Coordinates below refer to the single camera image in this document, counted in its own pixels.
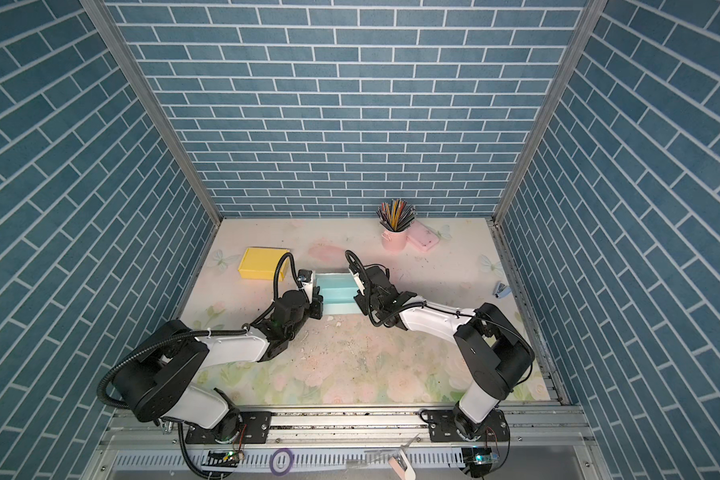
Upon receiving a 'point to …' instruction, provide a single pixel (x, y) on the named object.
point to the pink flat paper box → (421, 236)
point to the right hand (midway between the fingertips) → (359, 287)
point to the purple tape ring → (271, 464)
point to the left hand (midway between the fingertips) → (322, 290)
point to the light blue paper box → (338, 291)
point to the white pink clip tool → (402, 466)
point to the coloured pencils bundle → (396, 214)
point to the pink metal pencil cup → (394, 241)
